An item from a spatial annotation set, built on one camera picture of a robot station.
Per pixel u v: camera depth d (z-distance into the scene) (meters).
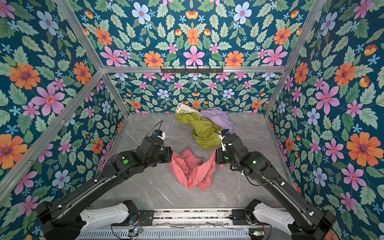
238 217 0.72
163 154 0.61
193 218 0.75
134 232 0.71
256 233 0.70
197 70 0.91
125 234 0.70
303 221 0.38
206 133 0.96
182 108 1.11
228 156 0.58
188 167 0.84
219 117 1.04
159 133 0.63
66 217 0.39
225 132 0.62
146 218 0.74
